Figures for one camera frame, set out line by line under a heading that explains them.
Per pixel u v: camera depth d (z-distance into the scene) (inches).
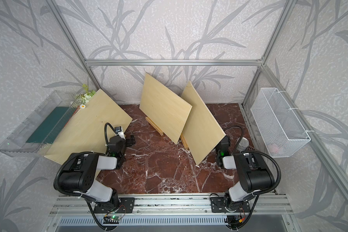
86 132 31.0
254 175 17.7
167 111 35.2
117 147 28.0
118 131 31.5
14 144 22.4
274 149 28.3
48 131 23.7
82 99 31.1
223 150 28.3
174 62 36.9
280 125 24.6
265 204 29.7
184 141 36.6
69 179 17.7
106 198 24.3
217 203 29.1
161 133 38.8
